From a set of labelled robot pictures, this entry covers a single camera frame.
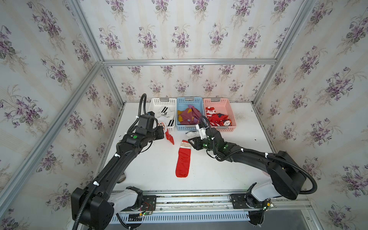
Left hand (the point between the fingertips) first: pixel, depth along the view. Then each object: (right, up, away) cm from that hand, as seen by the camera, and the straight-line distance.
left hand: (163, 130), depth 79 cm
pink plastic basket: (+44, +17, +39) cm, 61 cm away
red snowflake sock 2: (+39, +5, +26) cm, 47 cm away
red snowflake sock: (+1, -6, +19) cm, 20 cm away
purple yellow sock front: (+10, +7, +28) cm, 31 cm away
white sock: (-1, +9, +28) cm, 30 cm away
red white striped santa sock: (+33, +13, +34) cm, 49 cm away
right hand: (+17, -6, +4) cm, 18 cm away
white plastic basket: (-11, +19, +36) cm, 42 cm away
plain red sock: (+11, -22, +8) cm, 26 cm away
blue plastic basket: (+10, +18, +39) cm, 44 cm away
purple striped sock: (+17, +8, +25) cm, 31 cm away
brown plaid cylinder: (-23, -27, 0) cm, 35 cm away
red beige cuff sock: (+13, -12, +14) cm, 22 cm away
